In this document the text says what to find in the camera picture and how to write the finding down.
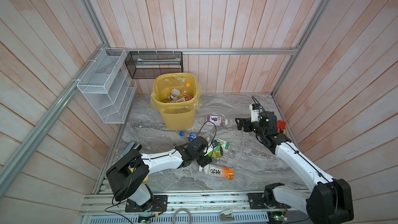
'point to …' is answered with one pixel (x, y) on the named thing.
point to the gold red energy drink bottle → (186, 98)
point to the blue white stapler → (133, 145)
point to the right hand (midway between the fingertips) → (243, 117)
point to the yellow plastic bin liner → (164, 84)
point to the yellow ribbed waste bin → (176, 116)
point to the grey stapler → (227, 215)
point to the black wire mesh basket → (146, 65)
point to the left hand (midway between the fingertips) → (205, 153)
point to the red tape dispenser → (282, 125)
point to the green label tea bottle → (218, 152)
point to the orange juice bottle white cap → (217, 170)
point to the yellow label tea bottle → (187, 90)
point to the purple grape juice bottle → (216, 120)
